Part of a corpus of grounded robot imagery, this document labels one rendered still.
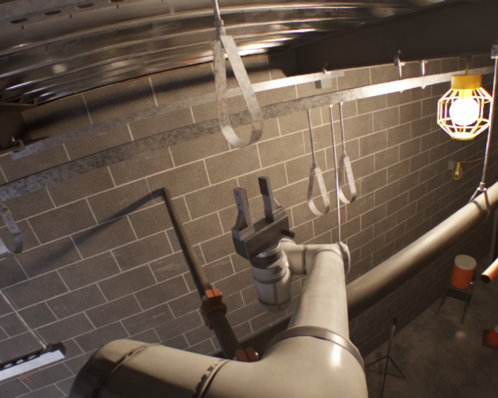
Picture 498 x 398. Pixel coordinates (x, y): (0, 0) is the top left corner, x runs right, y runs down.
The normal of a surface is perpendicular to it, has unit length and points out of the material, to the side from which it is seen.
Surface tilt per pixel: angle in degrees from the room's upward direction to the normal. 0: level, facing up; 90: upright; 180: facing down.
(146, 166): 90
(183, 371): 18
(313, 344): 26
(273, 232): 90
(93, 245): 90
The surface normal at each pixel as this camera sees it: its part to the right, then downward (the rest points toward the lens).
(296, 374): 0.00, -0.99
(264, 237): 0.61, 0.21
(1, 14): 0.40, 0.29
